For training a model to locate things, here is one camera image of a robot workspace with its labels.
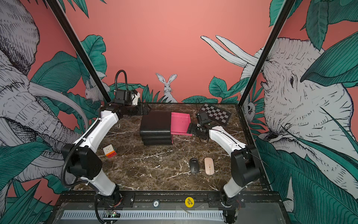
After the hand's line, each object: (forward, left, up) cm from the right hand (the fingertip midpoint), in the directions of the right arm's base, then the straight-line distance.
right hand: (191, 129), depth 90 cm
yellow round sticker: (-39, +2, -11) cm, 41 cm away
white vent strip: (-45, +10, -12) cm, 48 cm away
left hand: (+7, +29, +13) cm, 32 cm away
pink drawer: (+6, +8, -3) cm, 10 cm away
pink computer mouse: (-20, -11, -11) cm, 25 cm away
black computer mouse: (-20, -2, -11) cm, 23 cm away
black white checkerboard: (+21, -21, -9) cm, 32 cm away
